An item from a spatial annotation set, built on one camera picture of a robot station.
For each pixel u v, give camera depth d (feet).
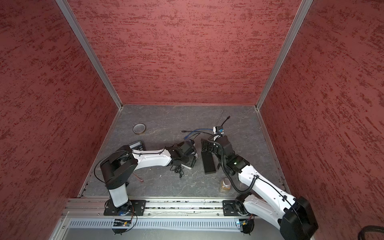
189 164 2.65
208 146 2.28
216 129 2.29
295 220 1.26
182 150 2.32
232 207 2.43
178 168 2.87
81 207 2.49
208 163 2.87
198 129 3.51
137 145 3.12
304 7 2.33
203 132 3.49
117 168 1.55
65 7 2.33
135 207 2.41
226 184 2.38
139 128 3.49
